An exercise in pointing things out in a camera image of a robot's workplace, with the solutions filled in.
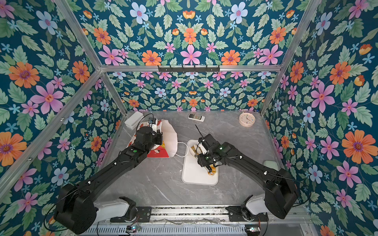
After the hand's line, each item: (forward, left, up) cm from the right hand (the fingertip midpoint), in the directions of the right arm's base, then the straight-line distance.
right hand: (200, 160), depth 81 cm
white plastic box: (+36, +51, -7) cm, 63 cm away
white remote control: (+42, +3, -9) cm, 43 cm away
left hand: (+15, +22, +12) cm, 29 cm away
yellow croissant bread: (+10, +4, -3) cm, 11 cm away
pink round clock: (+38, -36, -8) cm, 53 cm away
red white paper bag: (+12, +20, -6) cm, 24 cm away
